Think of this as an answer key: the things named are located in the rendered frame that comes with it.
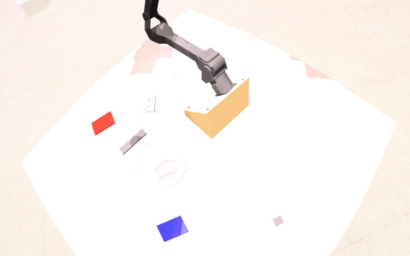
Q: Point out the light grey flat bar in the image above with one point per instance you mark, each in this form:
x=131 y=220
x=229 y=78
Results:
x=130 y=143

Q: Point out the red flat plate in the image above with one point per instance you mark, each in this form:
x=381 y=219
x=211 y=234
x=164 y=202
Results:
x=103 y=123

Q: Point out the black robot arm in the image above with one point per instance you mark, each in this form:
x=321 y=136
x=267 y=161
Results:
x=210 y=62

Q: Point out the blue rectangular plate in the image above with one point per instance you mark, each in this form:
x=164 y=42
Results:
x=172 y=228

